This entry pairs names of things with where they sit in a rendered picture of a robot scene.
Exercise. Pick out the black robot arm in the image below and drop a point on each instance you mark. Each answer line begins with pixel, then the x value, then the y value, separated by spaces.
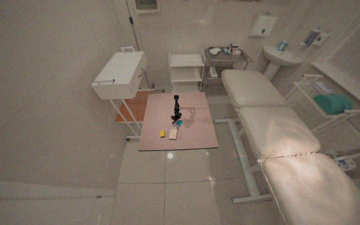
pixel 176 108

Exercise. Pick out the beige flat box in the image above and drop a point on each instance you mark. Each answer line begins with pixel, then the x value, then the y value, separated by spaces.
pixel 173 134

